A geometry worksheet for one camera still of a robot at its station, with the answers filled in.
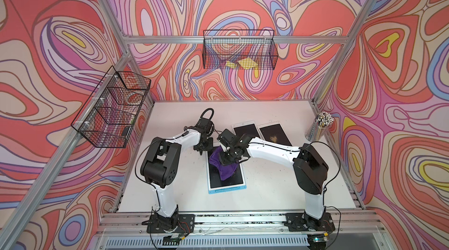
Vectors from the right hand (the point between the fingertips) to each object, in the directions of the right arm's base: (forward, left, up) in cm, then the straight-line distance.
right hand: (224, 165), depth 85 cm
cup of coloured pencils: (+17, -50, +6) cm, 53 cm away
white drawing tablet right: (+23, -31, -6) cm, 39 cm away
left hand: (+13, +8, -5) cm, 16 cm away
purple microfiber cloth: (-4, -1, +4) cm, 6 cm away
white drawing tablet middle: (+26, -15, -5) cm, 31 cm away
